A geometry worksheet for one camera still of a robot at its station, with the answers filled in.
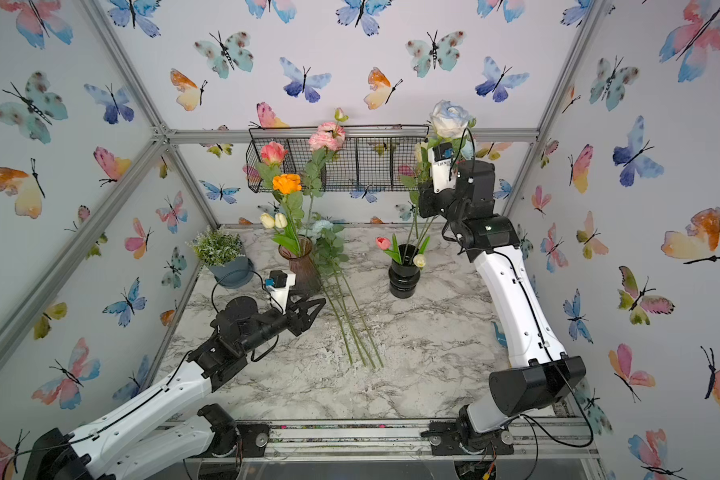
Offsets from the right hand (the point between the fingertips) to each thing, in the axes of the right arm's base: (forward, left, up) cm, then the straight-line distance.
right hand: (426, 178), depth 69 cm
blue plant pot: (-1, +58, -40) cm, 70 cm away
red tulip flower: (-7, +9, -15) cm, 19 cm away
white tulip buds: (-1, +40, -14) cm, 43 cm away
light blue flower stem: (-1, +26, -44) cm, 51 cm away
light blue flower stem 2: (+8, +27, -34) cm, 44 cm away
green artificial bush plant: (0, +60, -27) cm, 66 cm away
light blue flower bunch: (-12, +20, -44) cm, 50 cm away
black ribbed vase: (-3, +3, -34) cm, 35 cm away
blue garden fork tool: (-17, -27, -44) cm, 54 cm away
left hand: (-20, +24, -20) cm, 37 cm away
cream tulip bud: (-10, 0, -17) cm, 20 cm away
